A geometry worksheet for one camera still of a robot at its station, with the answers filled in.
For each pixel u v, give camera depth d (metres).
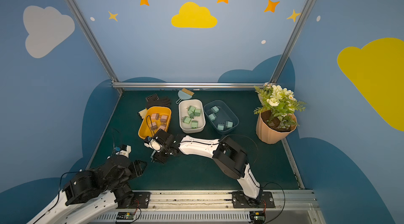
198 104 1.09
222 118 1.05
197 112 1.07
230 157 0.49
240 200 0.74
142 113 1.07
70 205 0.44
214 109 1.08
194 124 1.01
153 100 1.14
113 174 0.50
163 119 1.03
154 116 1.05
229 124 1.01
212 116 1.04
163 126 0.96
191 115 1.04
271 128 0.80
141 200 0.75
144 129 0.98
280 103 0.75
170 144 0.66
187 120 1.03
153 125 1.00
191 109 1.08
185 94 1.19
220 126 0.99
